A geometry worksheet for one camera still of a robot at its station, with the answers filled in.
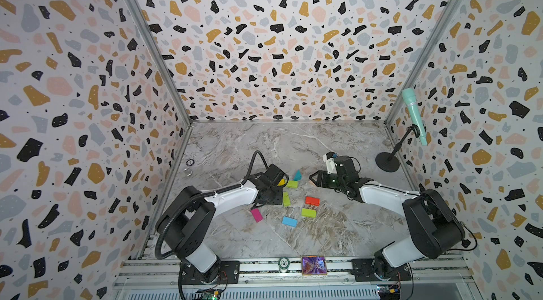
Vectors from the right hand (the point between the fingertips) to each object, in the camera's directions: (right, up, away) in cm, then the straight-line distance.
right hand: (316, 177), depth 91 cm
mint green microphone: (+35, +33, -8) cm, 49 cm away
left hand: (-14, -8, -2) cm, 16 cm away
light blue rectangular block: (-11, -17, -5) cm, 21 cm away
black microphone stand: (+37, +5, +13) cm, 40 cm away
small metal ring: (-60, +5, +12) cm, 61 cm away
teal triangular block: (-8, -1, +8) cm, 11 cm away
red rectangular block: (-1, -10, +2) cm, 11 cm away
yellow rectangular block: (-15, +1, -16) cm, 22 cm away
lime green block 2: (-13, -10, 0) cm, 16 cm away
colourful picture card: (-3, -28, -16) cm, 33 cm away
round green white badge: (-14, -25, -20) cm, 35 cm away
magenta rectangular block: (-25, -15, -3) cm, 30 cm away
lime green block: (-10, -4, +6) cm, 13 cm away
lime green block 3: (-4, -15, -3) cm, 15 cm away
